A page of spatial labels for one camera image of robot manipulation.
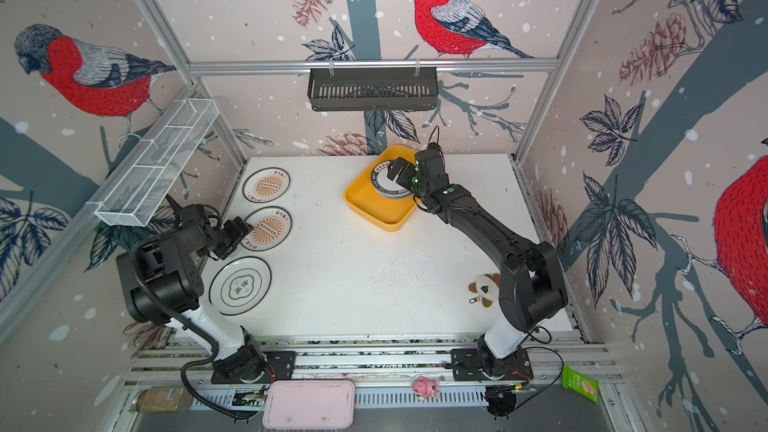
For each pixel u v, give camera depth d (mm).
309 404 673
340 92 1067
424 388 684
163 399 658
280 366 730
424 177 648
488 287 839
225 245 835
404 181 761
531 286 446
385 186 1067
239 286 876
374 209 1016
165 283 488
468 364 730
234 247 951
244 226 886
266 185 1136
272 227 1008
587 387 698
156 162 778
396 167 775
